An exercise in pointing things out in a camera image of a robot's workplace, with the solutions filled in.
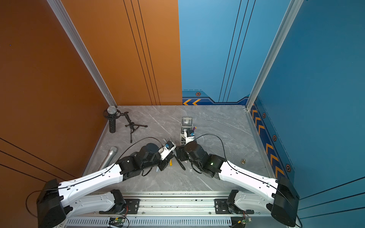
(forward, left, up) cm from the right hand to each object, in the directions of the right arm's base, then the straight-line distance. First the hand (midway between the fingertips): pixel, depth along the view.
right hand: (179, 146), depth 75 cm
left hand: (-2, +4, -4) cm, 5 cm away
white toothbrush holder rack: (+12, 0, -8) cm, 15 cm away
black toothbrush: (-5, -2, -20) cm, 20 cm away
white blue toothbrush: (-12, +10, 0) cm, 16 cm away
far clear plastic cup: (+27, -3, -11) cm, 30 cm away
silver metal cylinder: (+2, +46, -16) cm, 48 cm away
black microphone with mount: (+19, +42, +5) cm, 46 cm away
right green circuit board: (-30, -32, -20) cm, 48 cm away
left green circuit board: (-30, +32, -22) cm, 49 cm away
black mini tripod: (+23, +35, -14) cm, 44 cm away
